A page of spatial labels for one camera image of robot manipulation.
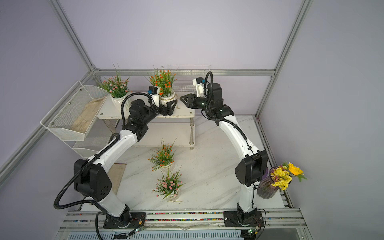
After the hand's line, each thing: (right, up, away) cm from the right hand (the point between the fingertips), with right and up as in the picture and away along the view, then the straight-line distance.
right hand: (183, 100), depth 75 cm
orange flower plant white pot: (-12, -31, +5) cm, 34 cm away
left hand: (-7, +1, +1) cm, 7 cm away
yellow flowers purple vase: (+43, -36, -9) cm, 57 cm away
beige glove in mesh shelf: (-53, -11, +1) cm, 54 cm away
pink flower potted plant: (-7, -42, -5) cm, 43 cm away
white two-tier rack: (-9, -15, +32) cm, 37 cm away
